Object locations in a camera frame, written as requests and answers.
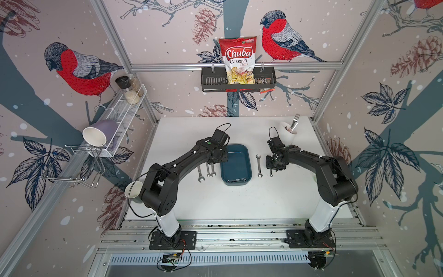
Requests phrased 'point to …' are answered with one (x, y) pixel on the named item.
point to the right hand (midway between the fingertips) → (269, 163)
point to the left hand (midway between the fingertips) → (226, 154)
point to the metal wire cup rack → (77, 165)
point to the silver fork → (295, 122)
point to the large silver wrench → (200, 177)
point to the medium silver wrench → (258, 157)
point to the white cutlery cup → (288, 137)
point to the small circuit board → (171, 258)
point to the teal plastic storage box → (237, 171)
